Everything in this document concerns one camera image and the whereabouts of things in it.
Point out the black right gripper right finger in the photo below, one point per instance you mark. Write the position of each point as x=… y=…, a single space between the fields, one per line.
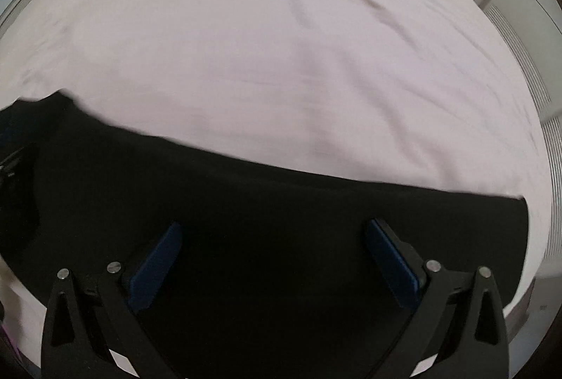
x=458 y=328

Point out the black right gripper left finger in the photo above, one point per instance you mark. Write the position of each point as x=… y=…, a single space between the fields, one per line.
x=90 y=330

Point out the black pants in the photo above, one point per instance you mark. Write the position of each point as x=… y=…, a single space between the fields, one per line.
x=279 y=274

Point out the striped grey mattress side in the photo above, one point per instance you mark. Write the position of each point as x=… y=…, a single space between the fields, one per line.
x=551 y=130

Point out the white bed sheet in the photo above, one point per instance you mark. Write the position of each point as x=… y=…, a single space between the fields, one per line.
x=419 y=93

